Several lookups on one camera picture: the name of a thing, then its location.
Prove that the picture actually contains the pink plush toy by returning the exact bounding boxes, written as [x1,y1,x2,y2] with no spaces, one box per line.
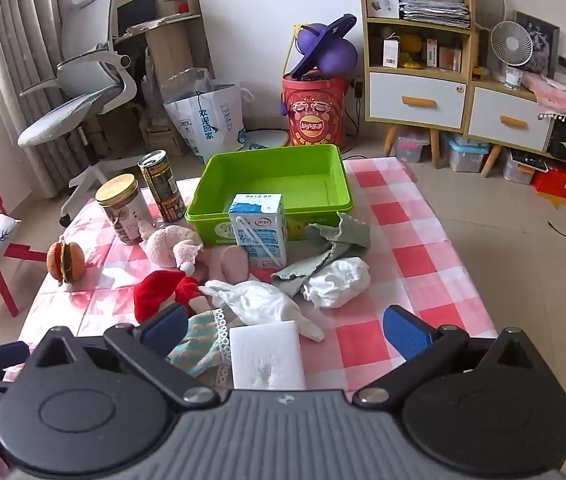
[138,224,251,283]

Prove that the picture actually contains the dark picture frame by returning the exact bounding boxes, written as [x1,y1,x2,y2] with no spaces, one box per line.
[512,10,560,78]

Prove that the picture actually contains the white mesh office chair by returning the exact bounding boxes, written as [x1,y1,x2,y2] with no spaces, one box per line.
[17,0,146,228]

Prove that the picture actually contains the red santa plush doll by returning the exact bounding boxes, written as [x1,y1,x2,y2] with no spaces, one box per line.
[134,270,214,325]

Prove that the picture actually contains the white cloth bundle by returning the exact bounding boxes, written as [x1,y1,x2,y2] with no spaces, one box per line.
[302,257,370,310]

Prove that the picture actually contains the blue patterned lace cloth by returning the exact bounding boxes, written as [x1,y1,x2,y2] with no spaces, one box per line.
[165,307,234,388]

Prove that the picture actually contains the clear storage box dark contents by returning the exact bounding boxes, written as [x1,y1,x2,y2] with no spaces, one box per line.
[503,150,549,186]

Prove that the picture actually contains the cardboard boxes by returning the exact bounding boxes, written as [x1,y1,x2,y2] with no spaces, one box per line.
[83,105,184,157]

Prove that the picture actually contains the white thin cloth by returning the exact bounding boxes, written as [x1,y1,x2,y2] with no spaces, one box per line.
[198,280,325,343]

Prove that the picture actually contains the round mesh swatter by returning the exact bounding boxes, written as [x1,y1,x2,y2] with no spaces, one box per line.
[473,0,506,31]

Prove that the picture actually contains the green plastic bin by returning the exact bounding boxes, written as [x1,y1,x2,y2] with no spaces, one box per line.
[184,144,355,246]

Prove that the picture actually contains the clear storage box pink contents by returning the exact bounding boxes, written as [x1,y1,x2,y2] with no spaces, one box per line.
[394,130,431,163]

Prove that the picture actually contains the beige curtain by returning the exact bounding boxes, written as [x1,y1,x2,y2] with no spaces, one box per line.
[0,0,88,198]

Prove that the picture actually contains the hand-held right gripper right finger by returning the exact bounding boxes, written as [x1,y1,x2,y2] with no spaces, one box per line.
[354,305,545,407]

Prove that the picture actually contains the pink cloth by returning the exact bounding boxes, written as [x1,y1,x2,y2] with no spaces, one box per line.
[520,71,566,126]

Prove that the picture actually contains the low wooden cabinet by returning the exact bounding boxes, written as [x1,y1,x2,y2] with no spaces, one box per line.
[466,65,556,178]

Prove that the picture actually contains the purple bounce ball toy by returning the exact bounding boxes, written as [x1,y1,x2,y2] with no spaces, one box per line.
[290,14,359,78]

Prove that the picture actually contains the wooden desk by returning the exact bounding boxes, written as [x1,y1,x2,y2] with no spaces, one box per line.
[113,0,214,81]

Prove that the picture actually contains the small white desk fan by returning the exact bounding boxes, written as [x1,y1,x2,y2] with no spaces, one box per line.
[490,21,534,86]

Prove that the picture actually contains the pink checkered tablecloth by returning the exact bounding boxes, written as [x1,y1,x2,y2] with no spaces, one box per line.
[3,157,499,396]

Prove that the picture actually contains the red box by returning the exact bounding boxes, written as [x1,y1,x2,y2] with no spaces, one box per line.
[533,165,566,198]

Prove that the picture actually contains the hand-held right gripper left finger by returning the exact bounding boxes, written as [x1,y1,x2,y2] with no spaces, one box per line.
[24,304,220,409]

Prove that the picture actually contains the clear plastic bag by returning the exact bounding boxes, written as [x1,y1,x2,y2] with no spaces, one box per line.
[162,67,214,103]

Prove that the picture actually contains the red printed bucket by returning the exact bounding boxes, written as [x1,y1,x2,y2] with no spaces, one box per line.
[283,72,350,151]

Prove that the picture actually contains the tall wooden shelf cabinet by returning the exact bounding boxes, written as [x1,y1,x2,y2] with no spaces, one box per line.
[358,0,475,170]

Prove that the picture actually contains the black and gold can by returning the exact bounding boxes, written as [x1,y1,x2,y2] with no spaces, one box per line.
[138,150,186,224]

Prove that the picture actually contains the yellow toy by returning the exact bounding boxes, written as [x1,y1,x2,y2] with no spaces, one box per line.
[400,35,424,70]

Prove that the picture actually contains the burger plush toy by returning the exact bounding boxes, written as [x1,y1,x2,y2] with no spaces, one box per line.
[46,240,86,288]

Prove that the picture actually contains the white drawer with keyhole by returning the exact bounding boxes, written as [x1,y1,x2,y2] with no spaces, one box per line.
[369,72,466,132]

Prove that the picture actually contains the stack of papers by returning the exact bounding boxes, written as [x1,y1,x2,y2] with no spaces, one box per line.
[399,0,471,28]

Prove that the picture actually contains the white sponge block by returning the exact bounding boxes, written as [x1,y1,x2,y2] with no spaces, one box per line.
[229,321,307,391]

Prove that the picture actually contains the blue and white milk carton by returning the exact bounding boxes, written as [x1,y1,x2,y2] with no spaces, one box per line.
[228,193,289,268]

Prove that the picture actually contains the white shopping bag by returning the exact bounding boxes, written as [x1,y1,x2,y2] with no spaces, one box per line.
[164,81,255,157]

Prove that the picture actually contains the gold lid jar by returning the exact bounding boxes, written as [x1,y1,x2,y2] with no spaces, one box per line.
[95,174,156,246]

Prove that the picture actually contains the green cloth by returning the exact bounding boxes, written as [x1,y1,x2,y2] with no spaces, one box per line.
[270,211,372,297]

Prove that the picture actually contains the clear storage box blue lid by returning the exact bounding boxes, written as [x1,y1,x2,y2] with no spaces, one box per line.
[446,135,489,173]

